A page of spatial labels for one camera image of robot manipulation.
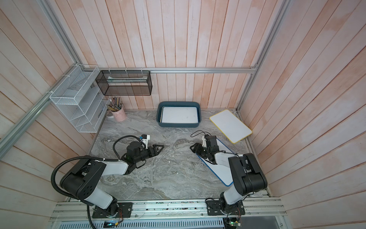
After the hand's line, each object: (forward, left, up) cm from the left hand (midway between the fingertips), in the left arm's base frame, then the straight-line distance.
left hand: (161, 149), depth 89 cm
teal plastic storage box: (+44, -10, -1) cm, 45 cm away
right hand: (+3, -21, -5) cm, 22 cm away
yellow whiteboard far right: (+26, -53, -8) cm, 59 cm away
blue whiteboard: (+34, -10, -5) cm, 36 cm away
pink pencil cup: (+31, +37, -3) cm, 48 cm away
